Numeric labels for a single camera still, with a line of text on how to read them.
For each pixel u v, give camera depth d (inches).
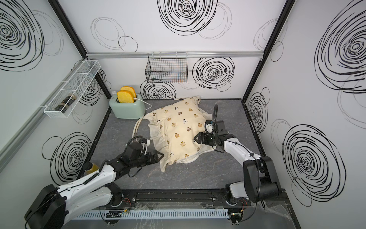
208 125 31.9
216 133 27.7
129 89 38.0
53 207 15.6
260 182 16.7
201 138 31.0
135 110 39.2
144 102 39.9
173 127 35.5
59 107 26.1
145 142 29.8
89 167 30.0
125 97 37.7
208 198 29.7
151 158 28.4
